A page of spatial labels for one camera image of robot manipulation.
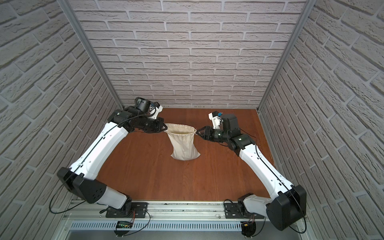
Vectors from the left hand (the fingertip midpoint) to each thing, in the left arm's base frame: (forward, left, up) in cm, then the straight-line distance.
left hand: (166, 123), depth 74 cm
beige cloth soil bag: (-7, -8, -4) cm, 11 cm away
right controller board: (-42, -41, -28) cm, 65 cm away
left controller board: (-40, +21, -32) cm, 55 cm away
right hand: (-6, -15, -2) cm, 16 cm away
